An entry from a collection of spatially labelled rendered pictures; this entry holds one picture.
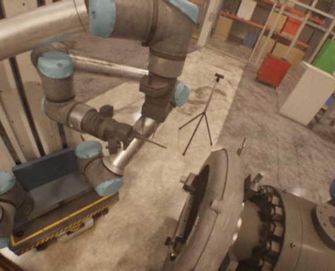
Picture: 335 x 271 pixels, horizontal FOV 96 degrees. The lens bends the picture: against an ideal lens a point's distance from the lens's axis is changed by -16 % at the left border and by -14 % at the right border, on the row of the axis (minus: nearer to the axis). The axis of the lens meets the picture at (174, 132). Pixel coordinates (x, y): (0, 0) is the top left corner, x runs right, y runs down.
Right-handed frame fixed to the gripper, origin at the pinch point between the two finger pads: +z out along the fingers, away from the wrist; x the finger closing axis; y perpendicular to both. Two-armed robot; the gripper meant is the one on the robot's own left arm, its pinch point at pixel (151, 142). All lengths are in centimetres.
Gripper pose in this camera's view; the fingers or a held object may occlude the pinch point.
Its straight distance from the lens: 53.1
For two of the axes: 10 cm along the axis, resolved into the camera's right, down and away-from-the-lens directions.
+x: 2.4, -7.4, -6.3
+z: 9.2, 3.8, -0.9
